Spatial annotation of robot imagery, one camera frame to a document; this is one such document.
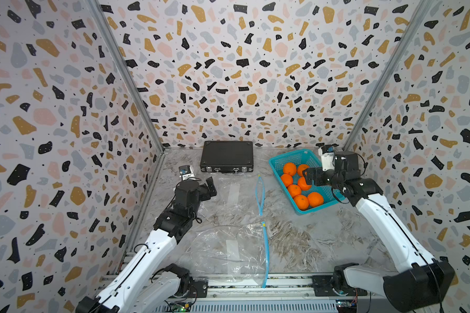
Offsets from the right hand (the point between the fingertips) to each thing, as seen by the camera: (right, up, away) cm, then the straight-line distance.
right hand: (315, 171), depth 79 cm
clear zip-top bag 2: (-33, -35, +4) cm, 48 cm away
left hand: (-45, -4, -2) cm, 45 cm away
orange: (-5, +1, +25) cm, 25 cm away
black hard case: (-39, +7, +32) cm, 51 cm away
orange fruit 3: (+4, -14, +14) cm, 20 cm away
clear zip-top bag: (-32, -16, +19) cm, 40 cm away
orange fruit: (-4, -10, +18) cm, 21 cm away
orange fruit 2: (-2, -15, +11) cm, 19 cm away
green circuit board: (-53, -49, -9) cm, 73 cm away
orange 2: (-7, -5, +23) cm, 25 cm away
